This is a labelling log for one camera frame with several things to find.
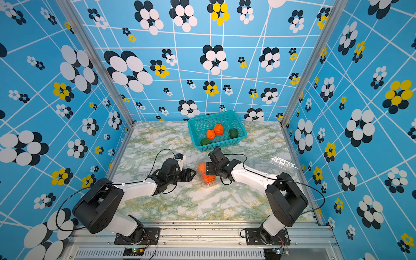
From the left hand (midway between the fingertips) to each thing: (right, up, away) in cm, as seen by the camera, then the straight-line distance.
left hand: (195, 171), depth 89 cm
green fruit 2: (+5, +16, +12) cm, 21 cm away
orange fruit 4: (+8, -4, -2) cm, 9 cm away
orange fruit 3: (+4, +2, 0) cm, 4 cm away
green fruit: (+24, +22, +19) cm, 37 cm away
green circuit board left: (-26, -33, -17) cm, 45 cm away
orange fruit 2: (+8, +21, +19) cm, 29 cm away
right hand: (+10, +2, -1) cm, 10 cm away
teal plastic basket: (0, +27, +23) cm, 36 cm away
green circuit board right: (+36, -32, -20) cm, 52 cm away
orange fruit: (+14, +24, +19) cm, 34 cm away
